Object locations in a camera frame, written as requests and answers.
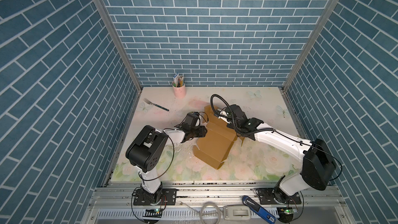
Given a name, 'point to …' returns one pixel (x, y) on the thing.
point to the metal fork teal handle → (150, 102)
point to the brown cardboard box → (213, 147)
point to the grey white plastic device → (237, 212)
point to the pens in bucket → (178, 80)
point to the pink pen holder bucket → (179, 92)
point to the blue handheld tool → (261, 210)
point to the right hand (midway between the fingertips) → (232, 110)
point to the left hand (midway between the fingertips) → (205, 130)
